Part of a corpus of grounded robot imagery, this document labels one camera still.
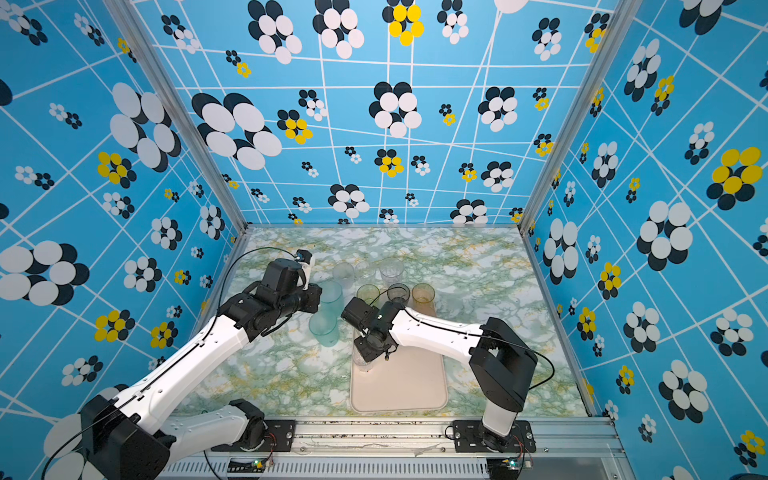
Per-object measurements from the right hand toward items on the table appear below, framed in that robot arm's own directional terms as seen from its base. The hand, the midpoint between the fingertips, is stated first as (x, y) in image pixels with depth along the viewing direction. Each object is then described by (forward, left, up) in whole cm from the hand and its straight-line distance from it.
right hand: (371, 347), depth 83 cm
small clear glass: (-6, +2, +8) cm, 10 cm away
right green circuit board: (-26, -33, -7) cm, 43 cm away
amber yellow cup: (+17, -16, -2) cm, 23 cm away
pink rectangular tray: (-7, -11, -6) cm, 14 cm away
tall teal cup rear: (+13, +12, +5) cm, 19 cm away
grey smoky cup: (+19, -8, -1) cm, 20 cm away
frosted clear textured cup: (+28, +11, -2) cm, 31 cm away
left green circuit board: (-27, +29, -7) cm, 40 cm away
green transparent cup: (+19, +2, -1) cm, 19 cm away
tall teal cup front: (+7, +15, -3) cm, 17 cm away
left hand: (+11, +13, +14) cm, 22 cm away
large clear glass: (+30, -5, -3) cm, 30 cm away
